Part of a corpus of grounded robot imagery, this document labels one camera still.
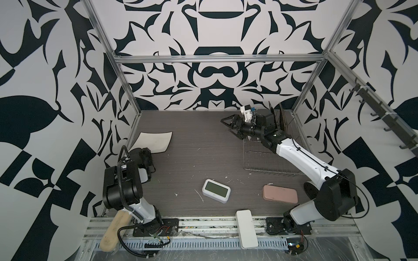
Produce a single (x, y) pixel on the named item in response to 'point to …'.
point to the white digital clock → (216, 191)
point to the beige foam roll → (116, 227)
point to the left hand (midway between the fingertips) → (147, 143)
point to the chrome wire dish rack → (258, 157)
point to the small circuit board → (295, 245)
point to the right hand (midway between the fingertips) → (225, 124)
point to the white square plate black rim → (156, 142)
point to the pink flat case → (278, 193)
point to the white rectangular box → (246, 229)
